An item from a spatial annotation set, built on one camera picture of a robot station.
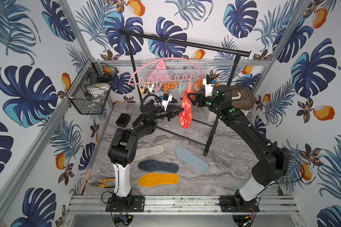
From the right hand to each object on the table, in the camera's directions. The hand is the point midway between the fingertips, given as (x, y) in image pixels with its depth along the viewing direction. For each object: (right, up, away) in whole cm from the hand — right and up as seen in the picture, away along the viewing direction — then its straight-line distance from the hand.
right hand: (192, 93), depth 78 cm
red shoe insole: (-3, -12, +4) cm, 14 cm away
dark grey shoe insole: (-22, -43, +10) cm, 49 cm away
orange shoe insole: (-22, -50, +6) cm, 55 cm away
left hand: (-5, -8, +2) cm, 10 cm away
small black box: (-48, -15, +30) cm, 59 cm away
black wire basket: (-64, +16, +16) cm, 68 cm away
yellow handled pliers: (-54, -51, +3) cm, 75 cm away
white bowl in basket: (-53, +2, +2) cm, 53 cm away
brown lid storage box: (+37, +1, +20) cm, 42 cm away
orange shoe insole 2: (-31, -37, +17) cm, 51 cm away
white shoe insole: (-2, -39, +15) cm, 42 cm away
